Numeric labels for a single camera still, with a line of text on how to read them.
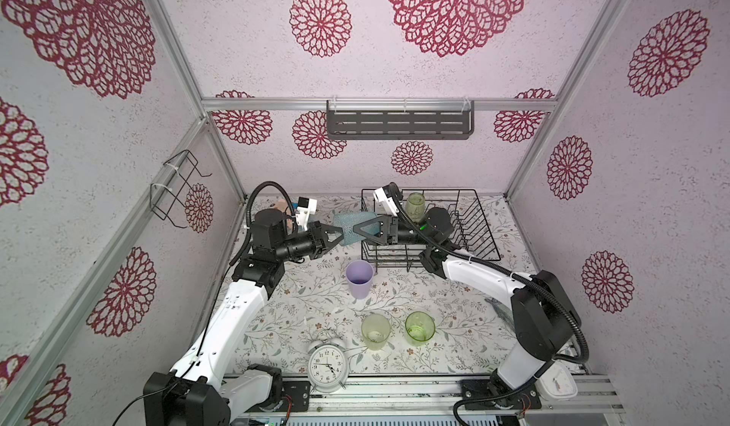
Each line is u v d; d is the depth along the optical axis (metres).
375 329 0.84
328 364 0.76
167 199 0.75
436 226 0.60
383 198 0.64
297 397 0.74
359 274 0.89
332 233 0.68
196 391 0.38
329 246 0.65
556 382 0.74
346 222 0.62
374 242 0.63
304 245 0.63
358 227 0.62
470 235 1.04
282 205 0.66
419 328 0.85
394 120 0.95
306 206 0.67
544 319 0.46
